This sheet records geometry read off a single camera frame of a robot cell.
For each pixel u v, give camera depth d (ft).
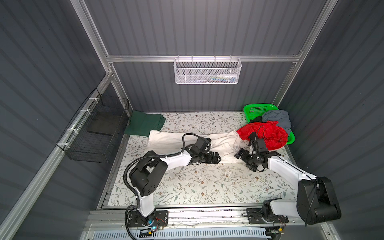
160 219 2.38
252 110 3.78
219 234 2.53
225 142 3.33
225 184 2.77
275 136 3.12
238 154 2.71
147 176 1.59
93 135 2.41
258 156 2.15
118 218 2.47
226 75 2.99
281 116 3.37
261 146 2.32
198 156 2.36
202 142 2.39
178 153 1.98
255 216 2.41
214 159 2.63
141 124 3.58
